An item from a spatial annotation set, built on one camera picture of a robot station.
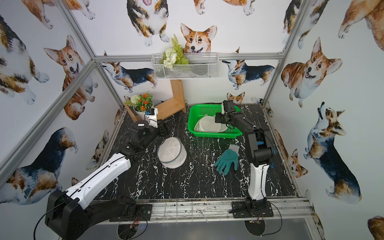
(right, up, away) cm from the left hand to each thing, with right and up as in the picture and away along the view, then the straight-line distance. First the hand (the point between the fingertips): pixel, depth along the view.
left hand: (166, 116), depth 77 cm
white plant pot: (-20, +1, +16) cm, 26 cm away
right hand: (+34, +2, +24) cm, 41 cm away
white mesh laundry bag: (+23, -5, +29) cm, 37 cm away
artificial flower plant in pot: (-19, +9, +15) cm, 26 cm away
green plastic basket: (+14, +4, +32) cm, 36 cm away
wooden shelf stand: (-5, +7, +33) cm, 34 cm away
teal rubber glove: (+36, -25, +16) cm, 46 cm away
